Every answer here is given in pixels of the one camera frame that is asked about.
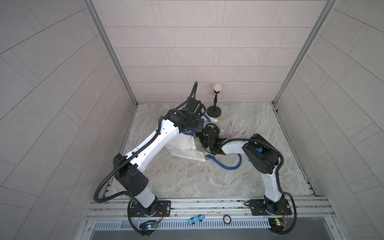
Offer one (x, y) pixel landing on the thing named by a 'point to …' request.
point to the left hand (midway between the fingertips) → (202, 124)
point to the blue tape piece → (196, 219)
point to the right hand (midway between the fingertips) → (195, 134)
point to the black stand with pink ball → (215, 111)
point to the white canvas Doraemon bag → (186, 145)
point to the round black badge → (227, 219)
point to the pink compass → (239, 134)
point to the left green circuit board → (151, 226)
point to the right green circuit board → (277, 224)
